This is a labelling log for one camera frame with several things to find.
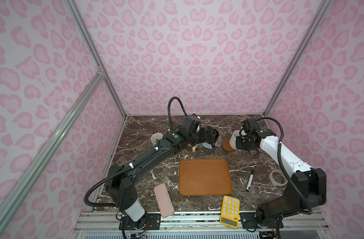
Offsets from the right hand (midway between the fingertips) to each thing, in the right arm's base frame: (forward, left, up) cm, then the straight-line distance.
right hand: (239, 144), depth 86 cm
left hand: (-3, +17, +13) cm, 22 cm away
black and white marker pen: (-16, -6, -14) cm, 22 cm away
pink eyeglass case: (-28, +42, -12) cm, 52 cm away
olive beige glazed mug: (+1, +26, -8) cm, 27 cm away
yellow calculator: (-32, +8, -13) cm, 36 cm away
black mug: (+10, +11, -4) cm, 15 cm away
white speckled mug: (+3, +3, 0) cm, 5 cm away
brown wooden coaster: (+7, +4, -13) cm, 15 cm away
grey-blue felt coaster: (+7, +17, -13) cm, 23 cm away
